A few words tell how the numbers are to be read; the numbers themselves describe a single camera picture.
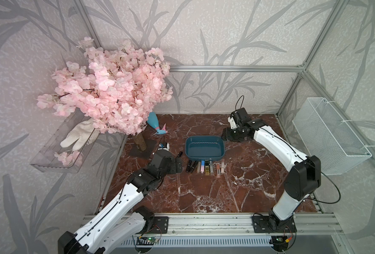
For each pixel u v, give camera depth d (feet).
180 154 3.22
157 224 2.38
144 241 2.37
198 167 2.99
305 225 2.51
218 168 2.99
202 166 3.00
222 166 3.04
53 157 1.97
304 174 1.49
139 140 2.98
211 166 3.04
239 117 2.22
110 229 1.40
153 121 3.68
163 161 1.81
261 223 2.42
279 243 2.37
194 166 3.03
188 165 3.06
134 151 3.23
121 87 1.60
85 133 2.22
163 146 2.19
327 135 2.15
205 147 3.37
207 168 2.96
